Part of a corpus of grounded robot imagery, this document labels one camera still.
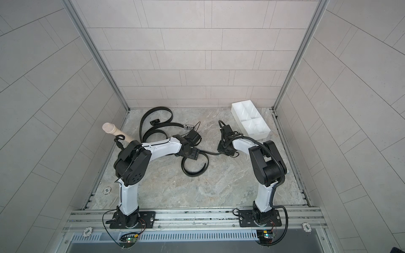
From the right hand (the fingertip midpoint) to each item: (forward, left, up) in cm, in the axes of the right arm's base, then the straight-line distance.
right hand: (221, 150), depth 97 cm
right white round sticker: (-42, -34, 0) cm, 54 cm away
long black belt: (-3, +11, +5) cm, 12 cm away
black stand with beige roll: (-2, +52, +31) cm, 61 cm away
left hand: (-1, +17, 0) cm, 17 cm away
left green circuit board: (-42, +43, +4) cm, 61 cm away
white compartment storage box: (+17, -20, +8) cm, 27 cm away
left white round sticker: (-38, +63, +4) cm, 73 cm away
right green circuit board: (-44, -15, 0) cm, 47 cm away
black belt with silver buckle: (+19, +42, +6) cm, 46 cm away
